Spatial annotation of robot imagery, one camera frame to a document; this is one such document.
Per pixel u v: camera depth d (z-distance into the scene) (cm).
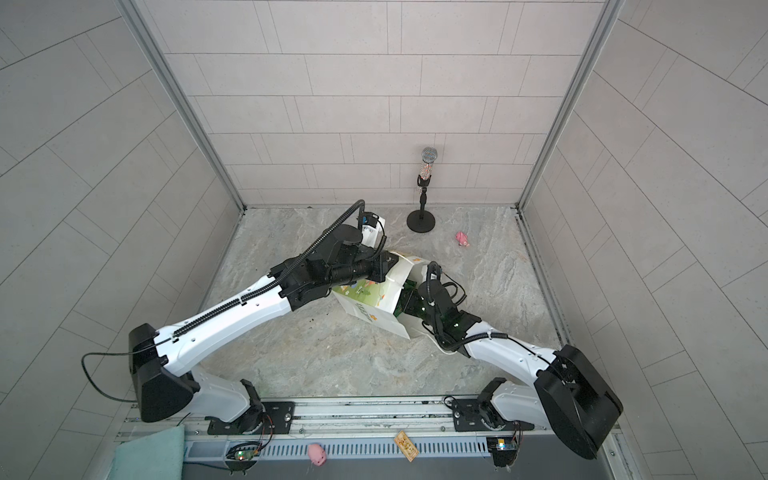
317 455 65
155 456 65
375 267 60
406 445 67
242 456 64
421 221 112
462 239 105
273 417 71
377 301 72
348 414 72
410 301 72
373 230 61
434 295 62
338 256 51
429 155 88
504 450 68
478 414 64
